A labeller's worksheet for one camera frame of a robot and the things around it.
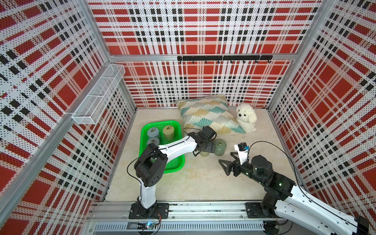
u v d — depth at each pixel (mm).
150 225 692
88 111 690
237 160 625
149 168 479
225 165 652
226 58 883
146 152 514
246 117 932
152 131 956
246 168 627
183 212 750
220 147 884
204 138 684
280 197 507
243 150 605
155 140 909
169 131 966
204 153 923
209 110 968
